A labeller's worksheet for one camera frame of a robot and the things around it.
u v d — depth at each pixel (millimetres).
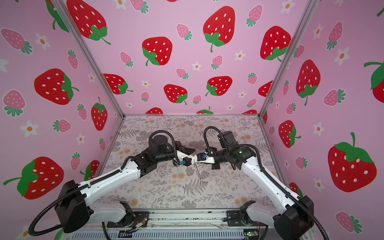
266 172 460
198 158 574
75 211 387
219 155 625
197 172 881
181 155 616
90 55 858
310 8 692
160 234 702
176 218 761
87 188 432
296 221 378
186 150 677
